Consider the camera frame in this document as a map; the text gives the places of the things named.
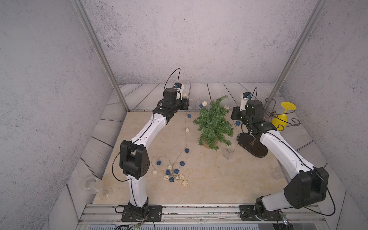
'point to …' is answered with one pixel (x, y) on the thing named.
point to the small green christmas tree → (214, 126)
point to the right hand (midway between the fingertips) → (235, 106)
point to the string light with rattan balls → (170, 170)
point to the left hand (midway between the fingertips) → (191, 99)
